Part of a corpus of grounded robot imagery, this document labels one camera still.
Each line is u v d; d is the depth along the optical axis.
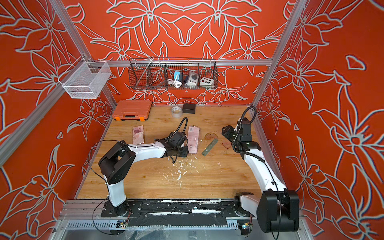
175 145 0.73
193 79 0.90
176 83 0.85
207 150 0.95
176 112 1.16
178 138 0.74
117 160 0.53
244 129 0.61
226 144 0.98
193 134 1.01
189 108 1.10
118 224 0.71
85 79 0.91
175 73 0.83
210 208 0.74
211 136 1.01
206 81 0.94
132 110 1.10
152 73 0.98
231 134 0.74
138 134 1.01
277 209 0.39
